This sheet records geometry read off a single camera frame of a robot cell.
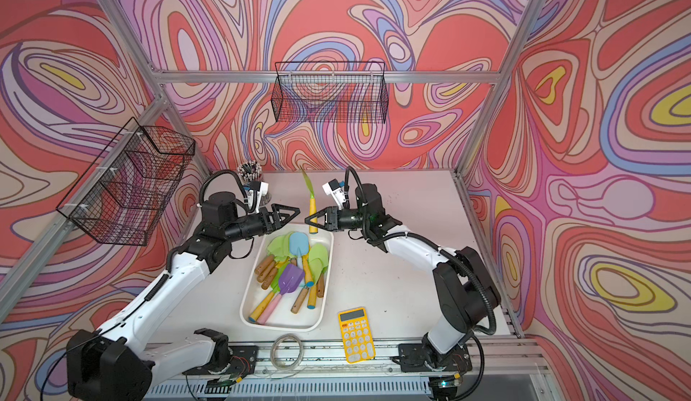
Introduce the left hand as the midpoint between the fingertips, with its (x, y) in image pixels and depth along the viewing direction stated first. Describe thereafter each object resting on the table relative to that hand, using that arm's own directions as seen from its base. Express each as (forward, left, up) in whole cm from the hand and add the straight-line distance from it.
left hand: (297, 216), depth 72 cm
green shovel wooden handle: (+4, +10, -24) cm, 27 cm away
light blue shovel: (+6, +3, -25) cm, 26 cm away
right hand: (-1, -3, -4) cm, 5 cm away
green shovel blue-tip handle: (-4, -3, -25) cm, 25 cm away
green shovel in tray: (-11, +10, -26) cm, 29 cm away
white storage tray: (-17, +3, -25) cm, 31 cm away
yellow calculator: (-25, -17, -26) cm, 40 cm away
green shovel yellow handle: (+4, -4, +1) cm, 6 cm away
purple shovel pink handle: (-8, +5, -24) cm, 26 cm away
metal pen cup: (+27, +22, -9) cm, 36 cm away
